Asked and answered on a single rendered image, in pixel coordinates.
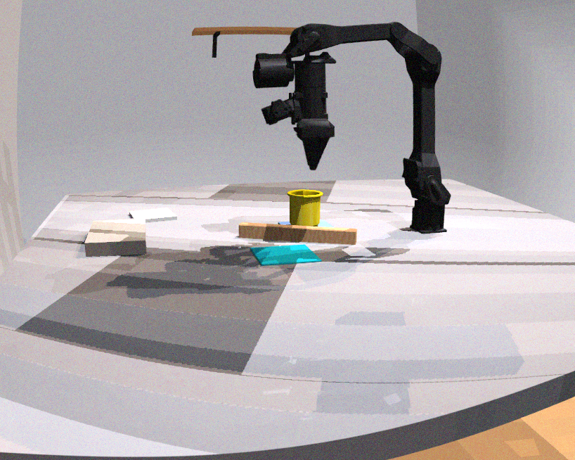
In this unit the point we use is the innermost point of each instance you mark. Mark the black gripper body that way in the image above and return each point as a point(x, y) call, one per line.
point(314, 121)

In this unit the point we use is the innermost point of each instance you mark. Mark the tan wooden bar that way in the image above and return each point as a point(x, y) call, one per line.
point(309, 234)

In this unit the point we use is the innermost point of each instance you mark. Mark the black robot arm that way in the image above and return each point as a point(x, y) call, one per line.
point(421, 171)

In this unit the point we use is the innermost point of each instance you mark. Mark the yellow cup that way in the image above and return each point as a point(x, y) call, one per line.
point(305, 207)

